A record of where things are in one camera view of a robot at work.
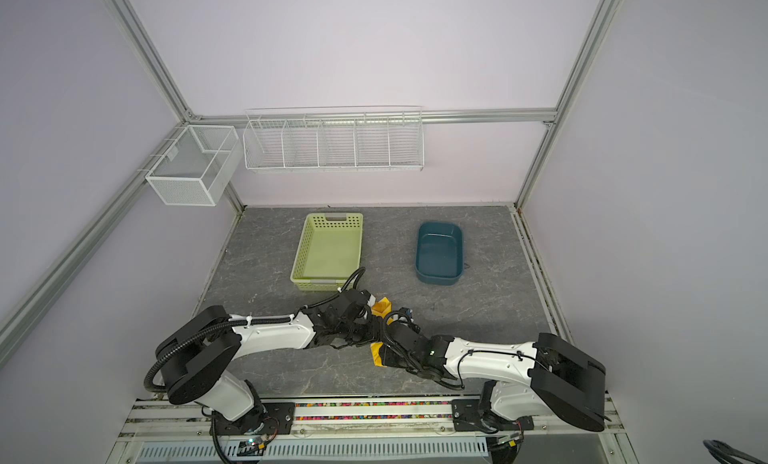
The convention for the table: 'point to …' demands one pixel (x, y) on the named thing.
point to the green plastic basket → (329, 252)
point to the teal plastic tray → (439, 253)
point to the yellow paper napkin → (381, 308)
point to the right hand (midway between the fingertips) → (380, 355)
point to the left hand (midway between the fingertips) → (387, 340)
